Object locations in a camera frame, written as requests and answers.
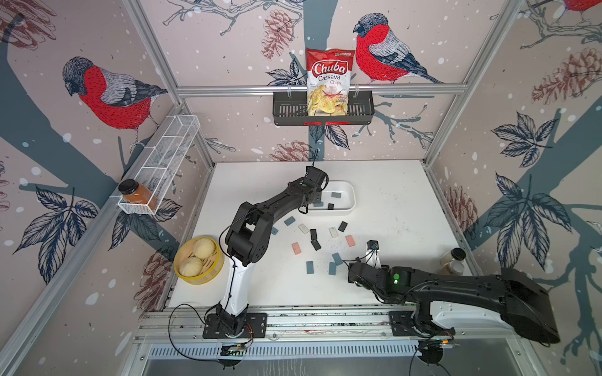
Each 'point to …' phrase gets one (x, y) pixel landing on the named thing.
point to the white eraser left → (303, 229)
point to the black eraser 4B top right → (342, 226)
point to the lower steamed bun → (191, 266)
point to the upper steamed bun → (204, 247)
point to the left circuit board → (233, 349)
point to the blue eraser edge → (318, 204)
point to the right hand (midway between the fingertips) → (357, 269)
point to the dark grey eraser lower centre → (316, 244)
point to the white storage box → (338, 198)
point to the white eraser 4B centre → (333, 232)
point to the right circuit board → (447, 342)
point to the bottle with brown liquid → (452, 265)
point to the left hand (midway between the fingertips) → (316, 189)
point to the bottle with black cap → (455, 251)
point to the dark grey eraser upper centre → (313, 234)
